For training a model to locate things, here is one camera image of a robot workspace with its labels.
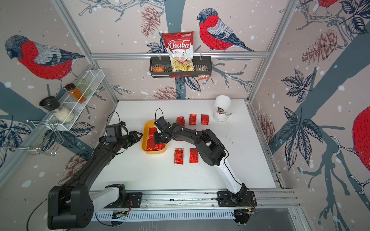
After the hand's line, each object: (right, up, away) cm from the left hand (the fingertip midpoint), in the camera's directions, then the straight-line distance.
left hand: (142, 132), depth 86 cm
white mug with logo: (+53, +18, +16) cm, 58 cm away
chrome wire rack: (-36, +2, -24) cm, 43 cm away
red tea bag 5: (+31, -15, +3) cm, 35 cm away
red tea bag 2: (+22, +5, +21) cm, 31 cm away
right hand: (+6, -7, +7) cm, 11 cm away
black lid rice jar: (-31, +11, -20) cm, 38 cm away
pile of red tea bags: (+4, -9, +5) cm, 11 cm away
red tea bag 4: (+22, -15, +2) cm, 27 cm away
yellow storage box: (-1, +3, +13) cm, 13 cm away
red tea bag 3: (+40, +7, +21) cm, 46 cm away
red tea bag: (+31, +7, +21) cm, 38 cm away
